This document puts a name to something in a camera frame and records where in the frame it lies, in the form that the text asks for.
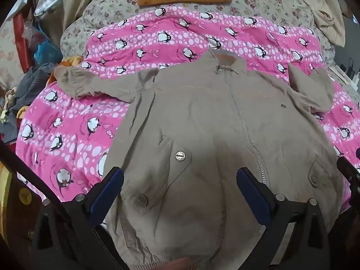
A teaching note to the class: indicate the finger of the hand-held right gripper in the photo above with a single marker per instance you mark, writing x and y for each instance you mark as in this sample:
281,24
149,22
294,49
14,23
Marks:
351,174

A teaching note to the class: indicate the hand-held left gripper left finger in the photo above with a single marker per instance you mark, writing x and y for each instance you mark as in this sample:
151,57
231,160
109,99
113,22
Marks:
107,191

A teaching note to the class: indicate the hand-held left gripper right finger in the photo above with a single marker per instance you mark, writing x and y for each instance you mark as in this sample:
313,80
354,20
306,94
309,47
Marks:
252,194

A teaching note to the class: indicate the beige zip jacket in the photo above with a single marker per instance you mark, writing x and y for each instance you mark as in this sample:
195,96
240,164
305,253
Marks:
211,132

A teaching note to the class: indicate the pink penguin print blanket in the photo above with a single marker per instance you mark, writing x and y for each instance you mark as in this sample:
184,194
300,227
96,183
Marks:
70,118

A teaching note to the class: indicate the black charger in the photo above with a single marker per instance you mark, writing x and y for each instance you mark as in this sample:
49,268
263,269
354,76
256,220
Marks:
350,67

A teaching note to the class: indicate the grey striped clothing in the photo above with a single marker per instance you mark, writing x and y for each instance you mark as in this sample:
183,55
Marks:
31,87

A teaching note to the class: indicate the orange yellow cloth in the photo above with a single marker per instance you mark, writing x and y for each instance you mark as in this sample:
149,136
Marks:
71,61

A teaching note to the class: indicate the blue plastic bag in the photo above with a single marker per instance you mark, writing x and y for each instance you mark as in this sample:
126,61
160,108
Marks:
45,49

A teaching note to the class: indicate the beige curtain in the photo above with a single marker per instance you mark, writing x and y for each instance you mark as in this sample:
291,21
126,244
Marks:
329,19

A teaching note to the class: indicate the floral bed sheet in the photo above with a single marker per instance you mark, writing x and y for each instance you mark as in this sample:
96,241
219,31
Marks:
112,8

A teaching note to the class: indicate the beige hanging cloth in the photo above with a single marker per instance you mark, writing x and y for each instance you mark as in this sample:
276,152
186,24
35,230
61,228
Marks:
76,0

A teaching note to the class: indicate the clear plastic bag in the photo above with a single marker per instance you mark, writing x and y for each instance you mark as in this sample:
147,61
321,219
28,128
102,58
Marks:
47,4

